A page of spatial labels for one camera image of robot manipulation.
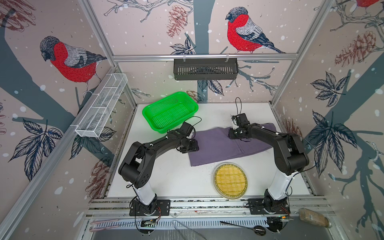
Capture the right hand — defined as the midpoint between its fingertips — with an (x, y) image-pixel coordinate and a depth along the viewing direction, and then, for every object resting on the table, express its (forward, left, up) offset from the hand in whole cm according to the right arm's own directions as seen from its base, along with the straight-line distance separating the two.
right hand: (230, 135), depth 99 cm
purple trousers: (-7, +10, -1) cm, 13 cm away
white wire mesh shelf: (-13, +72, +31) cm, 79 cm away
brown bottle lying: (-43, -30, +1) cm, 53 cm away
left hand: (-13, +22, +4) cm, 26 cm away
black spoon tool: (-50, -9, -2) cm, 51 cm away
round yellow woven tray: (-29, +3, -2) cm, 29 cm away
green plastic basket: (+18, +48, 0) cm, 52 cm away
